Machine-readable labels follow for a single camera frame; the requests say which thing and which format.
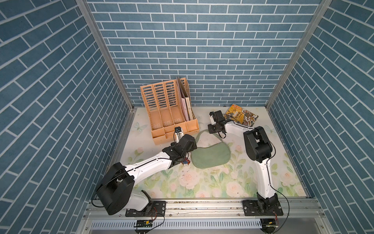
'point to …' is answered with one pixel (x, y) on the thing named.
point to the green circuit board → (144, 223)
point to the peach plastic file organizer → (165, 107)
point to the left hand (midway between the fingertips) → (192, 142)
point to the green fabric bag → (211, 155)
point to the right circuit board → (269, 224)
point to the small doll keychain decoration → (186, 162)
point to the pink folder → (184, 109)
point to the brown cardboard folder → (187, 99)
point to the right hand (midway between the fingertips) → (211, 128)
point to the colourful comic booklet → (241, 115)
